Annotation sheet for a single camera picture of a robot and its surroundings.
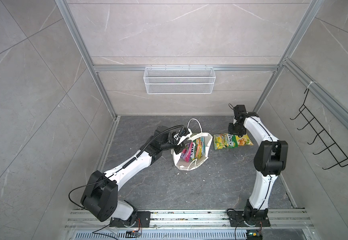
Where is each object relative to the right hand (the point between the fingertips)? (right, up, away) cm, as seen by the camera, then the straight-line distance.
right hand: (233, 131), depth 97 cm
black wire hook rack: (+30, -10, -37) cm, 49 cm away
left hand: (-30, -3, -20) cm, 36 cm away
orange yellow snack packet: (-25, -11, -11) cm, 29 cm away
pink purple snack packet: (-32, -12, -9) cm, 36 cm away
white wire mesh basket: (-36, +35, +4) cm, 50 cm away
